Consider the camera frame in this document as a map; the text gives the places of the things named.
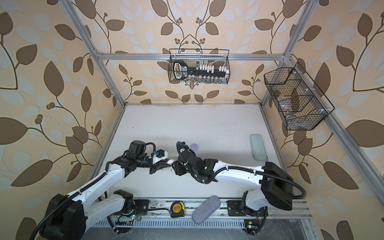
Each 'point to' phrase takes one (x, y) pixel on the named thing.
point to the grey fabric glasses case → (208, 208)
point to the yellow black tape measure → (177, 209)
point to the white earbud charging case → (170, 161)
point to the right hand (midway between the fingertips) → (176, 165)
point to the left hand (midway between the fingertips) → (170, 161)
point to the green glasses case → (258, 148)
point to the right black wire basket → (301, 104)
